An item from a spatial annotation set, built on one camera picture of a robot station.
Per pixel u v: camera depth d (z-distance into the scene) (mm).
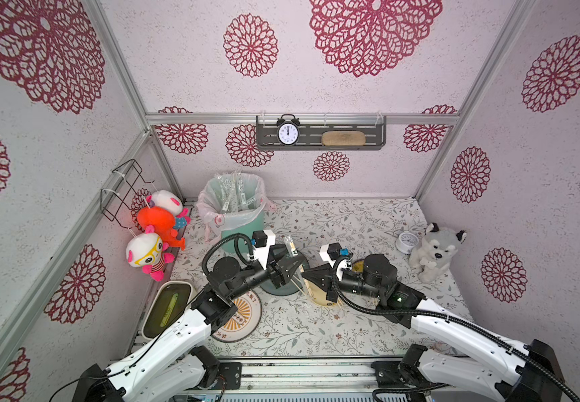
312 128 947
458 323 473
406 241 1016
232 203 856
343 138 898
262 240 558
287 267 611
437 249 834
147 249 807
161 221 883
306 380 733
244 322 835
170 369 564
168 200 942
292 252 615
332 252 559
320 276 644
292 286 615
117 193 753
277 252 649
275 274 570
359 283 590
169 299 842
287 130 895
